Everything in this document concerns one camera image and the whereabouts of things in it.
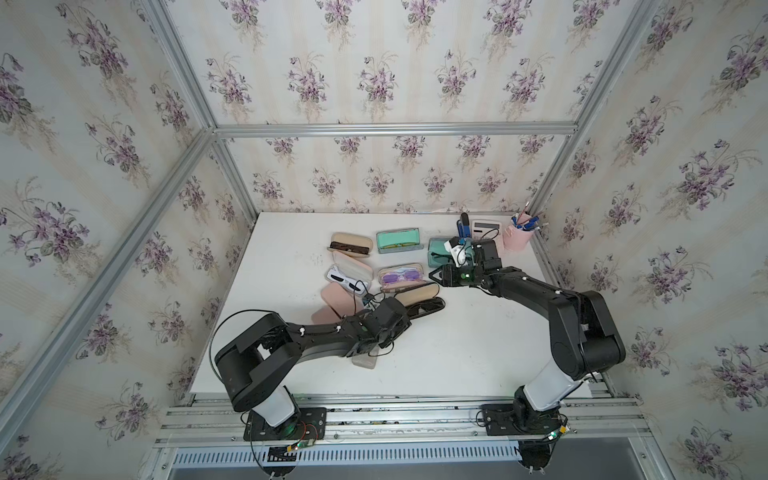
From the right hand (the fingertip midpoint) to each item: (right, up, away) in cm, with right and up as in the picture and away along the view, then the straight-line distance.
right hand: (440, 274), depth 92 cm
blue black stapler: (+13, +17, +22) cm, 31 cm away
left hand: (-10, -15, -5) cm, 18 cm away
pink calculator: (+24, +15, +26) cm, 38 cm away
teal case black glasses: (+1, +7, +13) cm, 14 cm away
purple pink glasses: (-10, -1, +7) cm, 12 cm away
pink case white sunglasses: (-29, 0, +8) cm, 30 cm away
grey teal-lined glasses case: (-10, +11, +19) cm, 24 cm away
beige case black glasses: (-6, -8, +1) cm, 10 cm away
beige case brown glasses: (-29, +9, +16) cm, 34 cm away
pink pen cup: (+29, +12, +13) cm, 34 cm away
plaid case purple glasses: (-16, +1, +9) cm, 18 cm away
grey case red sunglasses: (-23, -23, -11) cm, 34 cm away
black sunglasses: (-5, -11, +1) cm, 12 cm away
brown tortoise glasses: (-31, +8, +16) cm, 35 cm away
